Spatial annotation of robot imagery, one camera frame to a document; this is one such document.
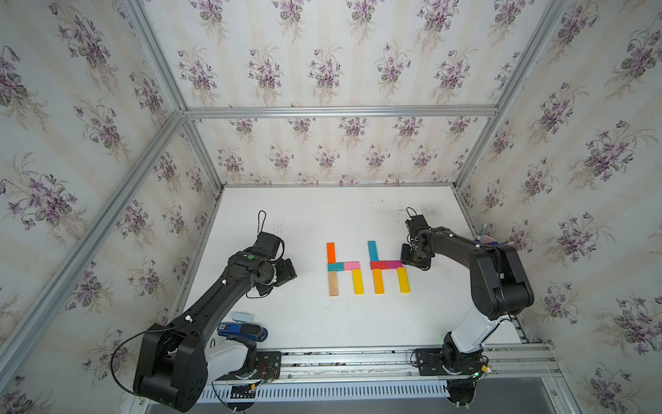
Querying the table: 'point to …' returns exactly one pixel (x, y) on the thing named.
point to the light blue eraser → (242, 317)
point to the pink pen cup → (486, 240)
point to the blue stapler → (244, 330)
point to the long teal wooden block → (372, 248)
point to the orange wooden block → (331, 256)
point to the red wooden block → (378, 265)
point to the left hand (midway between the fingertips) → (289, 280)
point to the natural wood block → (334, 285)
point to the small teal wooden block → (336, 266)
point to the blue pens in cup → (478, 240)
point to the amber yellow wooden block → (378, 282)
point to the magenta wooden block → (393, 264)
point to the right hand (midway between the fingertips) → (412, 261)
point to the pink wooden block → (349, 266)
